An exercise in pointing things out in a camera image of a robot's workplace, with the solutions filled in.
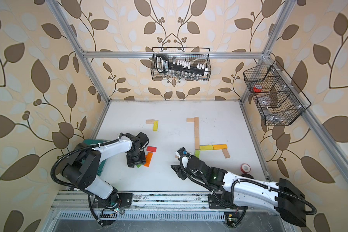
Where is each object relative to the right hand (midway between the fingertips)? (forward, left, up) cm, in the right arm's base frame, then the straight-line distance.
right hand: (175, 163), depth 76 cm
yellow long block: (+33, +14, -10) cm, 37 cm away
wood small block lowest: (+9, -32, -11) cm, 35 cm away
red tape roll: (0, -41, -11) cm, 43 cm away
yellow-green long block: (+14, -20, -11) cm, 27 cm away
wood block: (+37, +19, -10) cm, 42 cm away
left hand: (+5, +22, -10) cm, 25 cm away
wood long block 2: (+25, -15, -12) cm, 31 cm away
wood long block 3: (-1, -1, +11) cm, 11 cm away
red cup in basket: (+33, -48, +22) cm, 62 cm away
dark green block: (+3, +22, -10) cm, 25 cm away
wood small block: (+37, -12, -11) cm, 41 cm away
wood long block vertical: (+18, -15, -11) cm, 26 cm away
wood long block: (+30, -16, -12) cm, 36 cm away
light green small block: (+10, -14, -10) cm, 20 cm away
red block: (+14, +16, -10) cm, 23 cm away
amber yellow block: (+14, -30, -11) cm, 36 cm away
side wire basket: (+21, -55, +22) cm, 63 cm away
